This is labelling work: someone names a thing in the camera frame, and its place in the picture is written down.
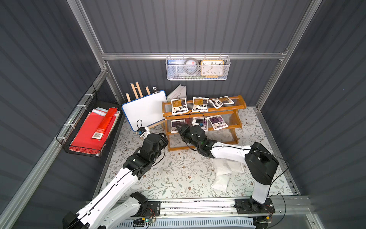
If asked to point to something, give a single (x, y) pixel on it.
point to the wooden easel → (138, 94)
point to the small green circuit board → (140, 222)
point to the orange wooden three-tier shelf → (229, 113)
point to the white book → (179, 92)
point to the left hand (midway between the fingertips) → (165, 136)
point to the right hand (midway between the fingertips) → (174, 129)
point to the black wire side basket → (92, 100)
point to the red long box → (99, 133)
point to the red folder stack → (83, 142)
